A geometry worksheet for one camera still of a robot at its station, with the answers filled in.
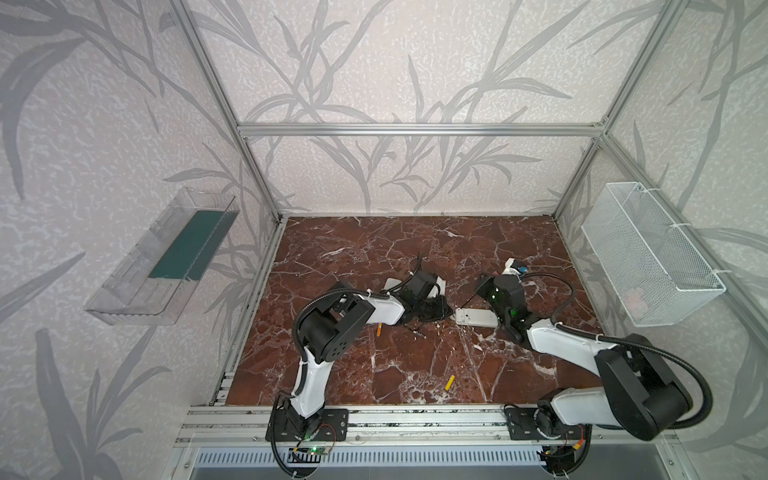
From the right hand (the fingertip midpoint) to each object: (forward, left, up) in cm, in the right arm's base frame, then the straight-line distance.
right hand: (479, 264), depth 90 cm
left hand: (-9, +7, -9) cm, 14 cm away
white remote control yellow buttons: (-13, -1, -11) cm, 17 cm away
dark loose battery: (-17, +18, -12) cm, 28 cm away
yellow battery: (-30, +11, -12) cm, 34 cm away
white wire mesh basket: (-17, -31, +21) cm, 41 cm away
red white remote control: (0, +28, -11) cm, 30 cm away
